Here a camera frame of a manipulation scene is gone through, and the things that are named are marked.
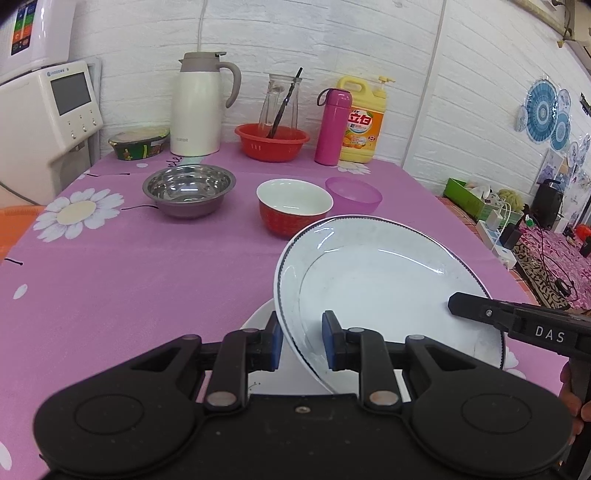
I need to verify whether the red plastic basket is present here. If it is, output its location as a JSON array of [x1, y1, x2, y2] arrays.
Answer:
[[235, 123, 310, 163]]

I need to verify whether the glass carafe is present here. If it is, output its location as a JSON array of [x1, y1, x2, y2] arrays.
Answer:
[[259, 74, 301, 137]]

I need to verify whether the black charger adapter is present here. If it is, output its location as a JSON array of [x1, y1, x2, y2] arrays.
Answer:
[[500, 224, 522, 250]]

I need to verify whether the dark stirring stick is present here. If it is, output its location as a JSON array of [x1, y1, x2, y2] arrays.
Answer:
[[267, 67, 303, 138]]

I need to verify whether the orange plastic basin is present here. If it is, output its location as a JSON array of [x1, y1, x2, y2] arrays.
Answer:
[[0, 206, 45, 260]]

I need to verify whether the purple plastic bowl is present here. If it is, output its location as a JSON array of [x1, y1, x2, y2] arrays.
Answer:
[[325, 177, 383, 215]]

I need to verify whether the white blue-rimmed plate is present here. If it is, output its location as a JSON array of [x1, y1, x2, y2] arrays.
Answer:
[[273, 216, 505, 394]]

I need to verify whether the white floral plate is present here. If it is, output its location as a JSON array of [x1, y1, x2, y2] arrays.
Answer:
[[239, 298, 341, 396]]

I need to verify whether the pink floral tablecloth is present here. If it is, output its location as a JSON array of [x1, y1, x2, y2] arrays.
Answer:
[[1, 144, 532, 479]]

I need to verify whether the green instant noodle bowl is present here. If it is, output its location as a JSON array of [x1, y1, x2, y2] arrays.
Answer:
[[108, 126, 169, 161]]

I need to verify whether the white power strip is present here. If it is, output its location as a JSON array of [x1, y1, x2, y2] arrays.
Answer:
[[476, 220, 517, 270]]

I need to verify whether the white water dispenser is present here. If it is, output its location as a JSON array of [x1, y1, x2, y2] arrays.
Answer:
[[1, 1, 103, 207]]

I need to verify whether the red white ceramic bowl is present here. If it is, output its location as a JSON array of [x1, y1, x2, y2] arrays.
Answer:
[[256, 179, 334, 238]]

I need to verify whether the stainless steel bowl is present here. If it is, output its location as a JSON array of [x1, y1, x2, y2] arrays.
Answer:
[[142, 164, 236, 220]]

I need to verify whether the green plastic box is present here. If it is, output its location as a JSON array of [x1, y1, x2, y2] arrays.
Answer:
[[443, 178, 493, 221]]

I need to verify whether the yellow detergent bottle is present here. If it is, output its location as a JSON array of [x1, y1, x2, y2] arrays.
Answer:
[[337, 76, 394, 164]]

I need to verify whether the white thermos jug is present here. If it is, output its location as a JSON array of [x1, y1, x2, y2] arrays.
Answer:
[[170, 52, 242, 157]]

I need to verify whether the person right hand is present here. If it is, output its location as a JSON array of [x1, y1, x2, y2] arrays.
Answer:
[[559, 363, 591, 445]]

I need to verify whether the pink thermos bottle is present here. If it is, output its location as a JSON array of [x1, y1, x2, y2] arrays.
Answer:
[[315, 88, 353, 167]]

